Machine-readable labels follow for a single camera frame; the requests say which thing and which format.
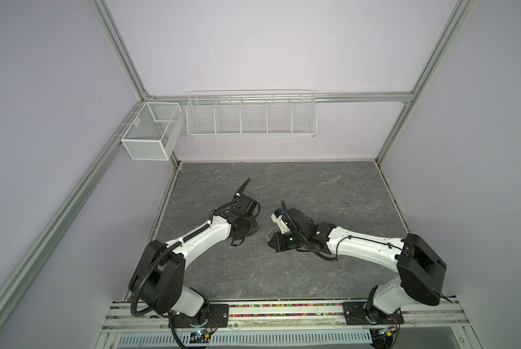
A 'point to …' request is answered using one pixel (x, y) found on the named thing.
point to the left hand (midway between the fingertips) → (253, 231)
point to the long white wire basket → (252, 113)
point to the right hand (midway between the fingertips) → (268, 245)
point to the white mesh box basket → (153, 134)
